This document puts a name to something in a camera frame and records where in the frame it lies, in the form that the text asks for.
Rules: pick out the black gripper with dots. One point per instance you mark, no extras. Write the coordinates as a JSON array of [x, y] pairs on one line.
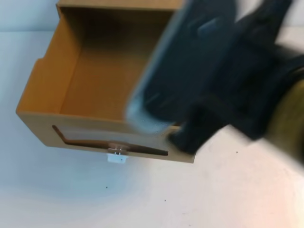
[[240, 92]]

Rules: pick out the white drawer handle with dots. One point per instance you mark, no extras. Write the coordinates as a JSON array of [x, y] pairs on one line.
[[116, 158]]

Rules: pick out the brown shoebox drawer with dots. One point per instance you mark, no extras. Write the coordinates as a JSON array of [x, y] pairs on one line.
[[77, 92]]

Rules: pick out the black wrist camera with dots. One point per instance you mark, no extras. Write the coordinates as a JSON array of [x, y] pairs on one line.
[[182, 64]]

